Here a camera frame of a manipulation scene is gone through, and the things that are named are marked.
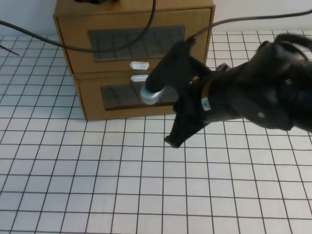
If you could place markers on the brown cardboard shoebox cabinet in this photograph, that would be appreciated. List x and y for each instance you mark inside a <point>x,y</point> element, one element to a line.
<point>73,7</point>

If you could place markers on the brown cardboard drawer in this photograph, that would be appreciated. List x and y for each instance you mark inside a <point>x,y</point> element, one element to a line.
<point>108,30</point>
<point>116,95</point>

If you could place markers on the black wrist camera silver lens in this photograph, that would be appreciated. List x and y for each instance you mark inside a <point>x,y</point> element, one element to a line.
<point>166,95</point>

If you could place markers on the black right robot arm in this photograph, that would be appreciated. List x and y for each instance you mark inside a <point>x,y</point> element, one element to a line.
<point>272,90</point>

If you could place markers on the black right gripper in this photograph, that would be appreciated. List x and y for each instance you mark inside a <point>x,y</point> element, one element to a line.
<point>270,90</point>

